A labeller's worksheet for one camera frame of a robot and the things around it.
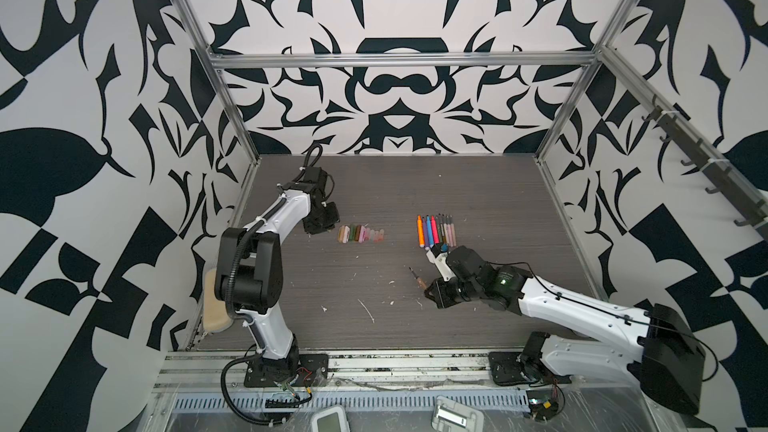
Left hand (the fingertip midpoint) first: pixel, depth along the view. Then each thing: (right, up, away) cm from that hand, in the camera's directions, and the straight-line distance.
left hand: (333, 220), depth 93 cm
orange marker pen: (+27, -4, +6) cm, 28 cm away
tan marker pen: (+38, -4, +7) cm, 39 cm away
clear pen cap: (+12, -6, +5) cm, 14 cm away
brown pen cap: (+7, -5, +6) cm, 11 cm away
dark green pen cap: (+5, -5, +6) cm, 10 cm away
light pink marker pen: (+37, -3, +7) cm, 38 cm away
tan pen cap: (+2, -5, +5) cm, 8 cm away
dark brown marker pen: (+35, -7, +4) cm, 36 cm away
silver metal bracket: (+31, -41, -25) cm, 57 cm away
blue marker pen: (+31, -5, +6) cm, 32 cm away
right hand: (+27, -17, -15) cm, 35 cm away
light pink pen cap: (+3, -5, +6) cm, 8 cm away
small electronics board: (+53, -41, -21) cm, 70 cm away
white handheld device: (+4, -40, -28) cm, 49 cm away
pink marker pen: (+32, -6, +4) cm, 33 cm away
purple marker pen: (+29, -5, +5) cm, 30 cm away
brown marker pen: (+25, -15, -12) cm, 32 cm away
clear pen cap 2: (+10, -5, +6) cm, 13 cm away
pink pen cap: (+9, -5, +4) cm, 11 cm away
